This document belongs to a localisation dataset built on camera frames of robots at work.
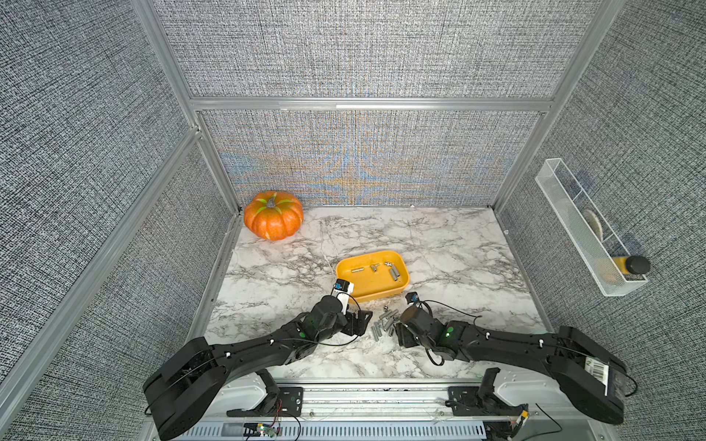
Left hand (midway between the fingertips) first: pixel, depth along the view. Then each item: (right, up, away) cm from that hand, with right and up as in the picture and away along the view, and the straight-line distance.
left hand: (366, 310), depth 82 cm
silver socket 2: (+11, +9, +17) cm, 22 cm away
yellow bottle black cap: (+60, +16, -20) cm, 65 cm away
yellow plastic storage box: (+4, +8, +18) cm, 20 cm away
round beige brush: (+58, +25, -11) cm, 64 cm away
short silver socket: (+9, +12, +19) cm, 24 cm away
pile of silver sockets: (+6, -6, +6) cm, 11 cm away
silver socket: (-2, +10, +19) cm, 21 cm away
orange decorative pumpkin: (-34, +29, +20) cm, 49 cm away
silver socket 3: (+4, +10, +19) cm, 22 cm away
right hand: (+11, -5, +4) cm, 13 cm away
